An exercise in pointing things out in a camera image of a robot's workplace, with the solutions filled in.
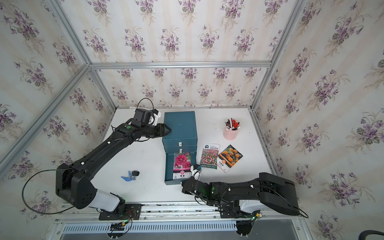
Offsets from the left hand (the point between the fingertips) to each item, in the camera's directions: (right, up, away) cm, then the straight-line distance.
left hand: (169, 132), depth 80 cm
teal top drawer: (+5, -5, -2) cm, 8 cm away
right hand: (+7, -29, -2) cm, 30 cm away
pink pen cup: (+37, 0, +14) cm, 40 cm away
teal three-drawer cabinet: (+6, -1, -4) cm, 7 cm away
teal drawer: (+6, -10, +3) cm, 12 cm away
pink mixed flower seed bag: (+23, -16, +12) cm, 31 cm away
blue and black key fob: (-22, -26, +4) cm, 34 cm away
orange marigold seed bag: (+35, -17, +12) cm, 41 cm away
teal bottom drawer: (-1, -22, +6) cm, 23 cm away
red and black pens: (+39, +4, +17) cm, 43 cm away
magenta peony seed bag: (+6, -19, +9) cm, 22 cm away
